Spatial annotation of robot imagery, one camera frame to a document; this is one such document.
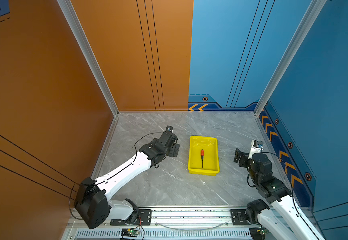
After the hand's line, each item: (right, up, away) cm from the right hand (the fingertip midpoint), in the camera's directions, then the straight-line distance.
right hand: (243, 150), depth 77 cm
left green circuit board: (-57, -38, -6) cm, 69 cm away
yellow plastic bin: (-12, -1, +25) cm, 28 cm away
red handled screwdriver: (-18, -5, +19) cm, 27 cm away
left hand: (-39, +3, +5) cm, 40 cm away
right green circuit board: (+4, -38, -7) cm, 39 cm away
